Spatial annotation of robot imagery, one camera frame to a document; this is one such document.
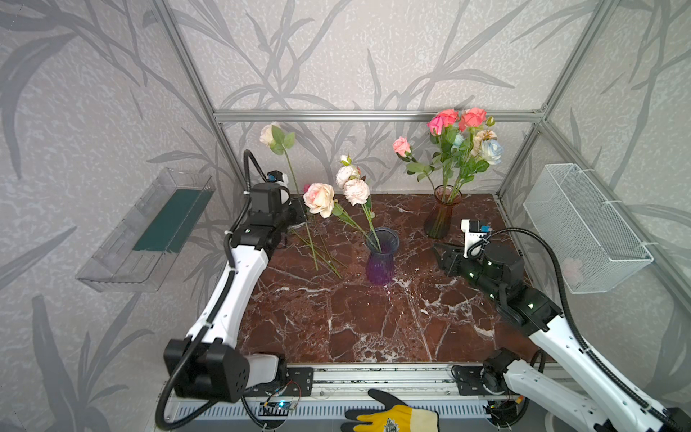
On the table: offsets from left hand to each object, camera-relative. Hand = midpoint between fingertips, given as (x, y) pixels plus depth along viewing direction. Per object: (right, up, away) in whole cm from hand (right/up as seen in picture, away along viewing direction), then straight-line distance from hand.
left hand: (307, 194), depth 77 cm
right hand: (+36, -12, -7) cm, 38 cm away
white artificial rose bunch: (-3, -16, +28) cm, 33 cm away
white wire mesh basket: (+70, -14, -16) cm, 73 cm away
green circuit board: (-8, -59, -5) cm, 60 cm away
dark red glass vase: (+45, -9, +23) cm, 51 cm away
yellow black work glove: (+23, -57, -10) cm, 63 cm away
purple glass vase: (+22, -22, +9) cm, 32 cm away
